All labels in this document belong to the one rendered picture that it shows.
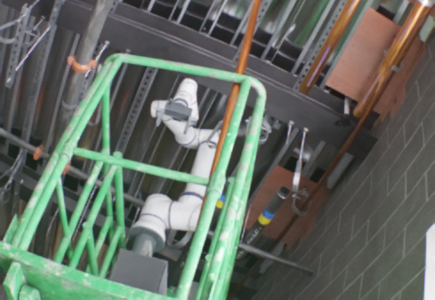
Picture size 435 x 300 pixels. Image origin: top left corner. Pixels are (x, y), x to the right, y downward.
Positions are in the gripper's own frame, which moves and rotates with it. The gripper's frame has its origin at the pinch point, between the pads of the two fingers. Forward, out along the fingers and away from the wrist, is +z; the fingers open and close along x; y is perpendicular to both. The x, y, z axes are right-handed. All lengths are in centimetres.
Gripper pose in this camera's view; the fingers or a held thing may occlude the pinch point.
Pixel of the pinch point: (172, 125)
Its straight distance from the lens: 305.6
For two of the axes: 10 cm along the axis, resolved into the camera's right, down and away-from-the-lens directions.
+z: -2.0, 6.2, -7.5
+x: 9.6, 2.8, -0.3
